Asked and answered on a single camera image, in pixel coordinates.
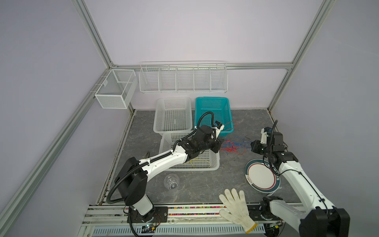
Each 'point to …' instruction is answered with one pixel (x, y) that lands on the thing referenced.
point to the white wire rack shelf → (183, 77)
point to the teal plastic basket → (209, 110)
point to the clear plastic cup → (171, 181)
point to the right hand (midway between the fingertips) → (254, 144)
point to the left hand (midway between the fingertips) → (223, 141)
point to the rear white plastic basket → (172, 115)
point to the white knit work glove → (237, 207)
